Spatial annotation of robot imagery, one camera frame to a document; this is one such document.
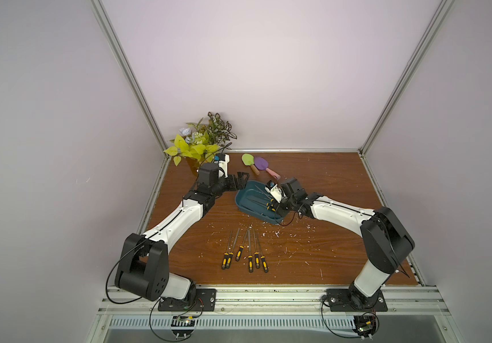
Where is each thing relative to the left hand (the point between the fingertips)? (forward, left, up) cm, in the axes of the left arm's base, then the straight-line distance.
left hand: (243, 174), depth 84 cm
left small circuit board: (-48, +20, -25) cm, 58 cm away
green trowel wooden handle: (+27, 0, -21) cm, 34 cm away
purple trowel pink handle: (+24, -8, -20) cm, 32 cm away
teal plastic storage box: (+1, -5, -21) cm, 22 cm away
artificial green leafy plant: (+21, +21, -1) cm, 30 cm away
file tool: (-25, +7, -20) cm, 33 cm away
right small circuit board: (-47, -42, -22) cm, 67 cm away
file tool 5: (-25, -6, -21) cm, 33 cm away
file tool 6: (-26, -8, -21) cm, 34 cm away
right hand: (-3, -14, -12) cm, 19 cm away
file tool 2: (-26, +5, -21) cm, 33 cm away
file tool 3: (-22, +1, -21) cm, 30 cm away
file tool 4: (-26, -3, -21) cm, 33 cm away
